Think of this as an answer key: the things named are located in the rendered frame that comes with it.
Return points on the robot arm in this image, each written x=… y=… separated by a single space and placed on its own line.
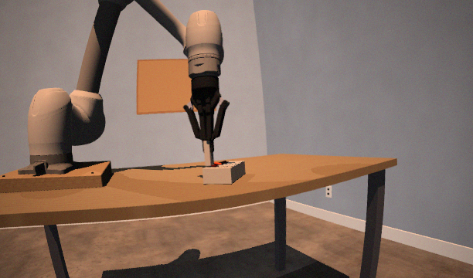
x=57 y=121

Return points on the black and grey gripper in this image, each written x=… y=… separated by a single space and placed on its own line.
x=205 y=97

